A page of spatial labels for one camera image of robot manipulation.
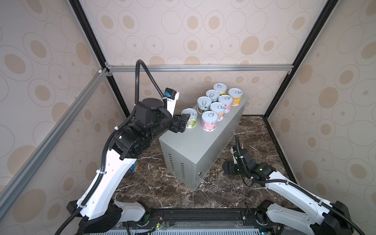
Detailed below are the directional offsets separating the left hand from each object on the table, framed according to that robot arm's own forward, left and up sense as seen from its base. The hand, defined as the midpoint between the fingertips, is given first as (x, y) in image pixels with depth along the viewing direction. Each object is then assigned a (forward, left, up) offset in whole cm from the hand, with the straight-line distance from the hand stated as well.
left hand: (184, 111), depth 56 cm
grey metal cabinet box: (-12, -2, -13) cm, 18 cm away
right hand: (-5, -24, -38) cm, 45 cm away
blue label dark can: (-5, +31, -43) cm, 53 cm away
